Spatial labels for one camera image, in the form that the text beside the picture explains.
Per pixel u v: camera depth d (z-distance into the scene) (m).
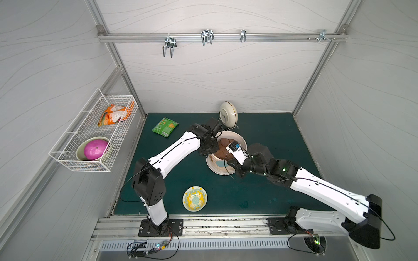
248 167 0.60
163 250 0.67
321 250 0.69
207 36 0.76
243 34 0.72
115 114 0.72
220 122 1.10
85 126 0.65
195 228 0.75
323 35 0.77
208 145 0.69
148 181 0.44
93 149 0.57
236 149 0.60
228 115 0.99
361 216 0.40
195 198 0.81
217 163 0.78
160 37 0.78
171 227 0.73
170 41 0.78
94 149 0.57
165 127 1.10
